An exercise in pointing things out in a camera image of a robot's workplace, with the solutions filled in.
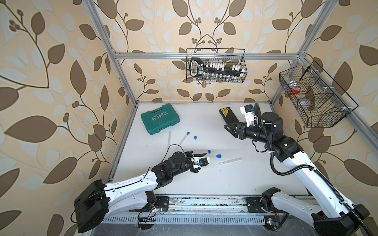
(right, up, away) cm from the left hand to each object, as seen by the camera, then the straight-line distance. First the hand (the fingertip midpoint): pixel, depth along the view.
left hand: (203, 151), depth 74 cm
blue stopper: (-9, +6, +28) cm, 30 cm away
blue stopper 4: (+6, 0, -10) cm, 11 cm away
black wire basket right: (+59, +26, 0) cm, 64 cm away
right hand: (+11, +13, -5) cm, 18 cm away
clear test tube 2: (+18, -10, +17) cm, 27 cm away
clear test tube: (-12, +2, +25) cm, 28 cm away
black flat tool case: (+20, +18, +35) cm, 44 cm away
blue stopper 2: (-4, +3, +26) cm, 27 cm away
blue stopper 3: (+5, -5, +20) cm, 21 cm away
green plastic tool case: (-30, +16, +31) cm, 46 cm away
